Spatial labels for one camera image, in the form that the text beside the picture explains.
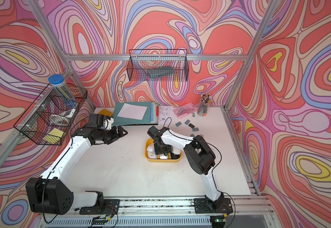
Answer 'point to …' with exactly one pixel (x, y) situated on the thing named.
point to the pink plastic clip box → (182, 110)
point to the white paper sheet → (132, 111)
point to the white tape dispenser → (63, 118)
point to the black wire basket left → (35, 122)
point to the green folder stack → (150, 116)
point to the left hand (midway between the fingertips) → (124, 134)
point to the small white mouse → (150, 148)
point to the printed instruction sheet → (166, 115)
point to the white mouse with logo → (163, 156)
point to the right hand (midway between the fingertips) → (163, 154)
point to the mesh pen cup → (203, 107)
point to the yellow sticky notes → (53, 137)
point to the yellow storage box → (150, 141)
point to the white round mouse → (151, 155)
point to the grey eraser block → (178, 124)
